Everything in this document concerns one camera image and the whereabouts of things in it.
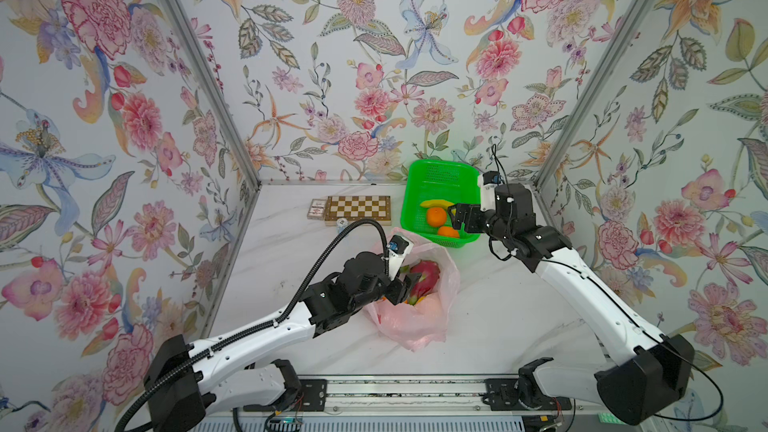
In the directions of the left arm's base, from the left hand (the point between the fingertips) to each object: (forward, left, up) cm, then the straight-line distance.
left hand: (416, 273), depth 71 cm
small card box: (+38, +32, -21) cm, 53 cm away
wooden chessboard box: (+38, +18, -20) cm, 46 cm away
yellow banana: (+39, -13, -19) cm, 45 cm away
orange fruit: (+23, -14, -16) cm, 32 cm away
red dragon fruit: (+6, -5, -16) cm, 18 cm away
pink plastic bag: (-8, -1, -12) cm, 15 cm away
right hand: (+17, -13, +4) cm, 22 cm away
